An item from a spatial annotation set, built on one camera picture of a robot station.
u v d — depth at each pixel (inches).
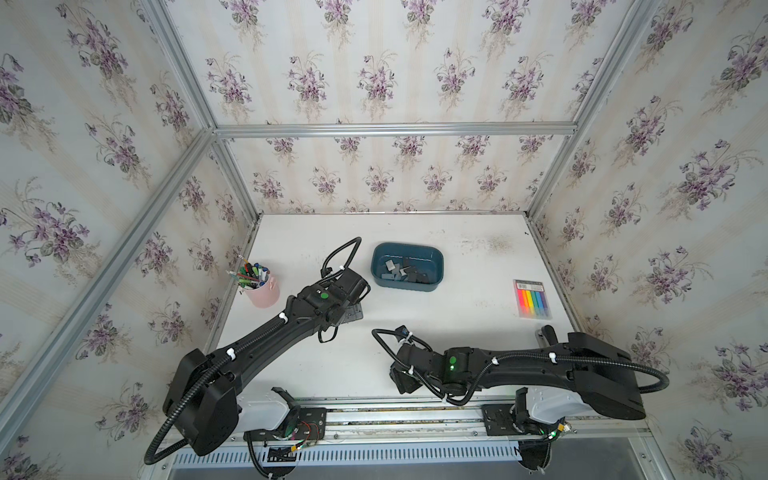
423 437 28.3
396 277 39.0
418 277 38.7
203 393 15.4
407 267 40.1
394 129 37.6
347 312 29.3
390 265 39.9
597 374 16.4
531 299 37.6
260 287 34.0
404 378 28.8
